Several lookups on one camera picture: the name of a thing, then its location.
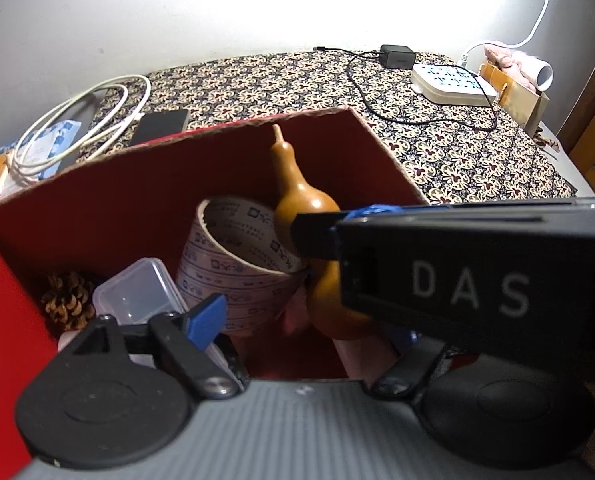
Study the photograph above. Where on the brown dried ornament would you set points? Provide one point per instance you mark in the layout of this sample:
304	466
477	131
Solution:
547	142

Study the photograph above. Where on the gold paper bag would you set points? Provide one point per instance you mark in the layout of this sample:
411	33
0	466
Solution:
517	105

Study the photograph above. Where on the black phone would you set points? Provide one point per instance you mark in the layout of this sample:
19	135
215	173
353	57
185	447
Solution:
160	125

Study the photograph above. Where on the white power strip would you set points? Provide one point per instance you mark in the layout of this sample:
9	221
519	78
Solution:
452	92

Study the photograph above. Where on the wide tape roll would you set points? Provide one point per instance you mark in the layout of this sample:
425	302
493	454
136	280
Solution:
257	295

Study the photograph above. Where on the blue printed packet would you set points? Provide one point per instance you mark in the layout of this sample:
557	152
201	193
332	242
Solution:
52	135

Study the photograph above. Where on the brown gourd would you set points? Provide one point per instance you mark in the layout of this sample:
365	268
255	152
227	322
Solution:
297	195

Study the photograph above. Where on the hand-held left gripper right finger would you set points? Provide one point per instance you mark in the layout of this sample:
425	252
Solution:
407	370

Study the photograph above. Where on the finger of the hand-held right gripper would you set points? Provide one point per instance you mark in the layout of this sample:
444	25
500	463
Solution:
312	235

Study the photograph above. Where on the pine cone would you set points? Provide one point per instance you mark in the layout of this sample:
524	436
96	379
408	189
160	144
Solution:
67	300

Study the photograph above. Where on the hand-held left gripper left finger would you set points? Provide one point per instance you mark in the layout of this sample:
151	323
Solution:
207	317

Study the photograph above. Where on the red cardboard box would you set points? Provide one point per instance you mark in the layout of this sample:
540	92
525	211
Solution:
127	200

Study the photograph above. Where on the clear plastic case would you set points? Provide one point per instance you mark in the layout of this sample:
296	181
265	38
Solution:
132	285

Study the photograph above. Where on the white plastic bottle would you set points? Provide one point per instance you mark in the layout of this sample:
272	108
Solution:
537	72

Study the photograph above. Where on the black charger adapter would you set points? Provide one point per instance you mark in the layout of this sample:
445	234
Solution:
397	56

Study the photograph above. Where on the pink plush toy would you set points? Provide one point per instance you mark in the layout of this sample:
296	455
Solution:
502	57

